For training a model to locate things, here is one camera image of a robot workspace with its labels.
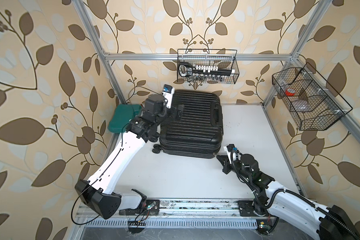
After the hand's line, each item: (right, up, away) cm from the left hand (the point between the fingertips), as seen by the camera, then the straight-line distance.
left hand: (172, 101), depth 70 cm
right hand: (+24, -29, +12) cm, 40 cm away
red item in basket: (+64, +6, +11) cm, 65 cm away
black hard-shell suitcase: (+13, -16, +7) cm, 22 cm away
